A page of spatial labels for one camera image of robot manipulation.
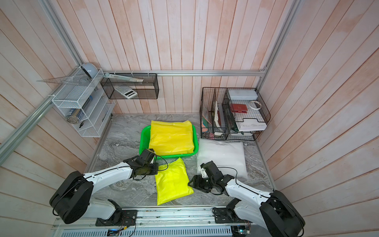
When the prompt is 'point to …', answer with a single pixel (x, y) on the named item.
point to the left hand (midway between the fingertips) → (156, 171)
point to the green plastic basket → (144, 143)
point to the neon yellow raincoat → (172, 182)
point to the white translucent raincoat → (228, 156)
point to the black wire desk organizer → (230, 113)
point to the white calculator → (126, 91)
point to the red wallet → (239, 108)
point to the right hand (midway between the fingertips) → (191, 184)
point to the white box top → (240, 95)
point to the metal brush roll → (74, 118)
